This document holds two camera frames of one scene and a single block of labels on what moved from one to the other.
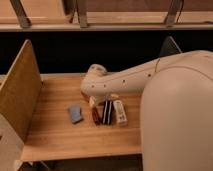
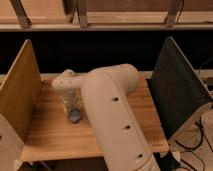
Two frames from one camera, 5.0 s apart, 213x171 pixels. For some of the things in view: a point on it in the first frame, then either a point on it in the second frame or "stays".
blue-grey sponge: [75, 111] stays
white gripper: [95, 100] → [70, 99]
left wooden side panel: [20, 94] stays
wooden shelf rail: [195, 26] stays
